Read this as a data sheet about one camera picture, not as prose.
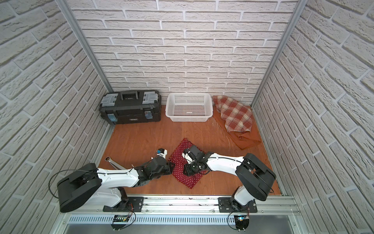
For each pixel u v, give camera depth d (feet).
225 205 2.42
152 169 2.18
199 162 2.18
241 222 2.29
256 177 1.45
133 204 2.40
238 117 3.41
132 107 3.13
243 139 3.21
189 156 2.36
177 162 2.80
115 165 2.86
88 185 1.41
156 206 2.48
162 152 2.60
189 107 3.86
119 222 2.33
